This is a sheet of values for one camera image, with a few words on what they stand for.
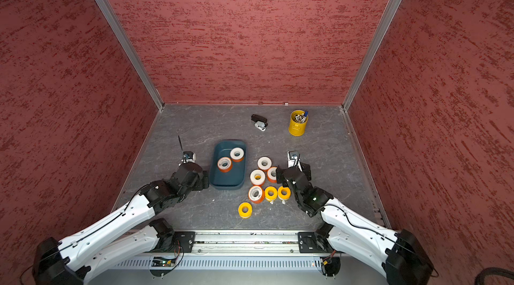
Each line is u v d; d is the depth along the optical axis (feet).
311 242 2.43
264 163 3.11
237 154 3.20
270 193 2.80
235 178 3.10
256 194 2.77
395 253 1.32
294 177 1.96
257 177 2.90
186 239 2.44
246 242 2.48
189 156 2.35
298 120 3.08
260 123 3.56
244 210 2.66
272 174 2.95
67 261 1.30
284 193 2.80
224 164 3.09
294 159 2.24
